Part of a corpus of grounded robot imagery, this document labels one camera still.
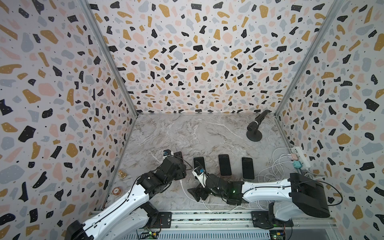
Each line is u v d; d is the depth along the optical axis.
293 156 0.97
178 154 0.80
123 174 0.87
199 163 0.95
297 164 0.93
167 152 0.72
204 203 0.78
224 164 0.93
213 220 0.75
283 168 0.92
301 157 0.95
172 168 0.59
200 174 0.66
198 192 0.67
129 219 0.56
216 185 0.57
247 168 0.92
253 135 1.09
